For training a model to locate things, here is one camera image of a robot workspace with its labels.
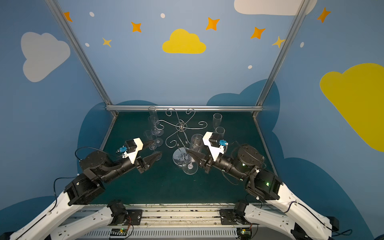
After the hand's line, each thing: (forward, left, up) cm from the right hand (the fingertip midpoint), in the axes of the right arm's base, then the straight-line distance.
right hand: (194, 141), depth 51 cm
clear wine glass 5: (+26, -14, -25) cm, 39 cm away
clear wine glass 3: (+18, +26, -22) cm, 39 cm away
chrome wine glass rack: (+17, +10, -43) cm, 47 cm away
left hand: (+2, +15, -5) cm, 16 cm away
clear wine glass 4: (+37, -13, -29) cm, 48 cm away
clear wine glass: (+37, +29, -23) cm, 53 cm away
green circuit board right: (-22, -27, -48) cm, 59 cm away
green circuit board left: (-25, +37, -47) cm, 64 cm away
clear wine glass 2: (+33, +29, -29) cm, 53 cm away
